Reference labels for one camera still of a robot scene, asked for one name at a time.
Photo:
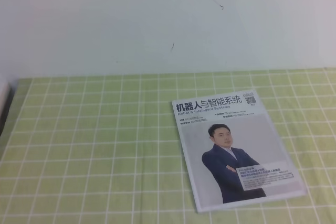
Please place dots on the white robotics magazine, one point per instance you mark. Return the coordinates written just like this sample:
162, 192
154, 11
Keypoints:
233, 152

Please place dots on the green checkered tablecloth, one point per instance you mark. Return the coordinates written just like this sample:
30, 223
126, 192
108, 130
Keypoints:
105, 149

